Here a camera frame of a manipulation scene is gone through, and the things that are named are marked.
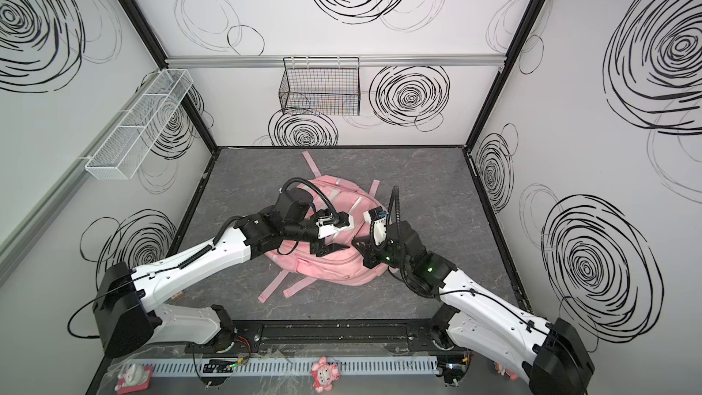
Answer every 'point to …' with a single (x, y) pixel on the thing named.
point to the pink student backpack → (336, 197)
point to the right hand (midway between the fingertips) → (349, 246)
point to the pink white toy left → (136, 378)
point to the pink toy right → (504, 370)
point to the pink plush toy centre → (324, 374)
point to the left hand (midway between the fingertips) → (348, 231)
